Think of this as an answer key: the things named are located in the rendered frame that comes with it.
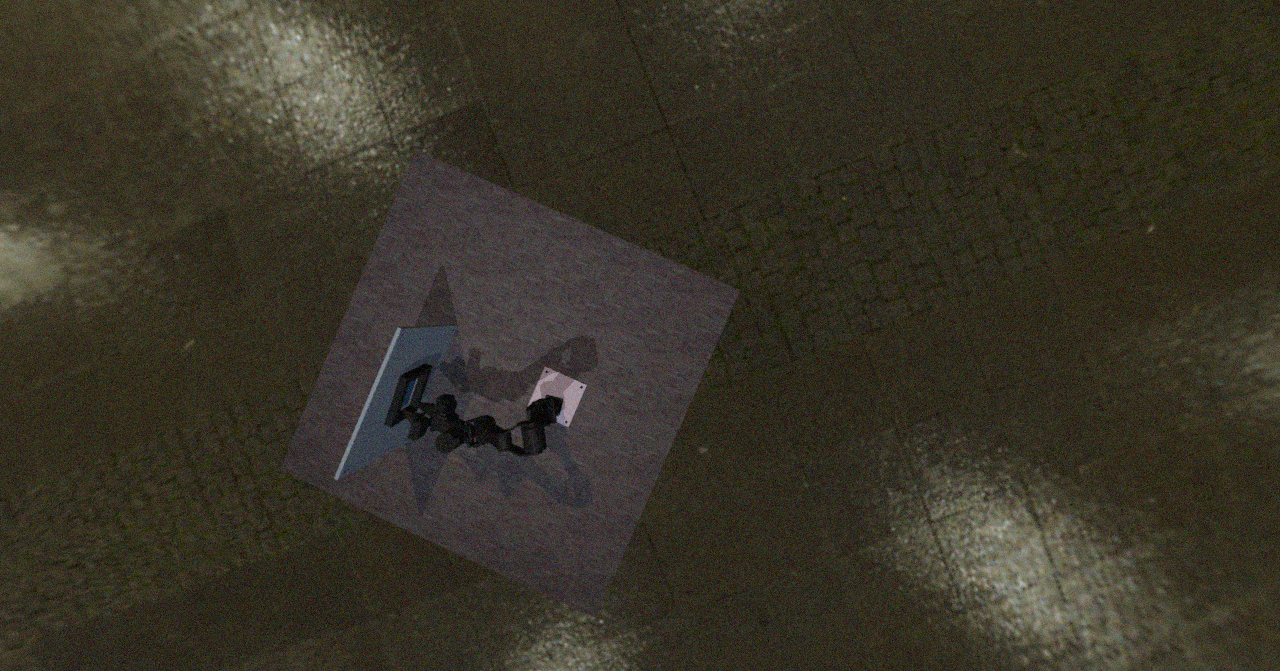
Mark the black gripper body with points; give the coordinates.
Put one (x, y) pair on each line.
(419, 426)

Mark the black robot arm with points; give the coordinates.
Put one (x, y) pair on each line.
(539, 414)

